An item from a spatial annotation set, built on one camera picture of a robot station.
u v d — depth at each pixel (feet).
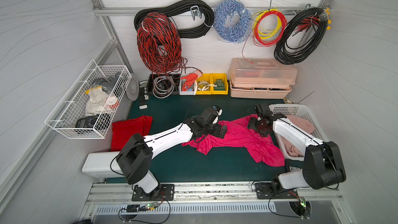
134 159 1.41
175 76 3.73
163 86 3.62
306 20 2.75
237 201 2.35
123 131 2.98
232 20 2.36
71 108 1.98
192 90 3.70
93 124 1.76
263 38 2.83
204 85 3.79
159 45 2.82
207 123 2.10
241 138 2.99
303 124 3.00
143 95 3.65
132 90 3.52
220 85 3.90
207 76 3.88
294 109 3.23
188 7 2.26
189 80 3.76
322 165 1.41
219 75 3.92
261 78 3.35
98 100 2.24
